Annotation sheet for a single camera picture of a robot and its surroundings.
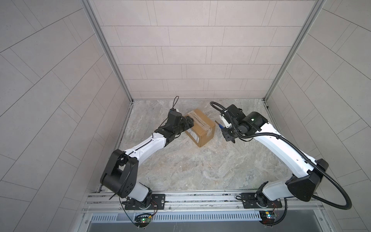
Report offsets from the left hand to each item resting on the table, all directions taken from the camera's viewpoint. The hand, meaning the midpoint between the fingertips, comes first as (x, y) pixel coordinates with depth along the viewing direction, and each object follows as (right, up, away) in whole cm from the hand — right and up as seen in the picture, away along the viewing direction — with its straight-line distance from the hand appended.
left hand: (193, 120), depth 85 cm
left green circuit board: (-23, -44, -21) cm, 54 cm away
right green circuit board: (+36, -45, -17) cm, 60 cm away
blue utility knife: (+15, -3, -6) cm, 17 cm away
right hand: (+16, -7, -11) cm, 21 cm away
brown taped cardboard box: (+6, -7, -2) cm, 9 cm away
